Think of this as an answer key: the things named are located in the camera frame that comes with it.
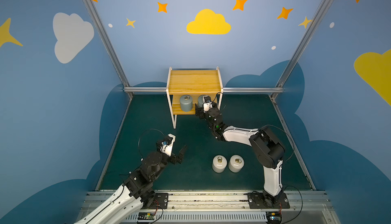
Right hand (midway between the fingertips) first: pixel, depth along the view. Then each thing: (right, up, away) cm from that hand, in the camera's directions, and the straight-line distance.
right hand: (205, 101), depth 91 cm
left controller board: (-29, -57, -20) cm, 67 cm away
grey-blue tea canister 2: (-3, 0, -9) cm, 10 cm away
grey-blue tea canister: (-11, -1, -5) cm, 12 cm away
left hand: (-15, -20, -17) cm, 30 cm away
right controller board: (+33, -58, -18) cm, 69 cm away
